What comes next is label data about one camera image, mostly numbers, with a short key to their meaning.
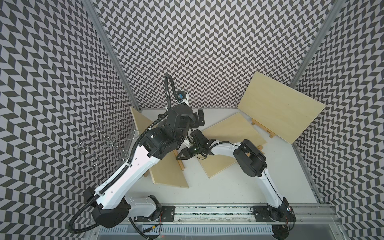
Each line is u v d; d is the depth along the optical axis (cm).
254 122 108
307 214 75
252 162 57
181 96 51
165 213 73
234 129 101
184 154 83
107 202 36
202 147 77
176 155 88
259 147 90
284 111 91
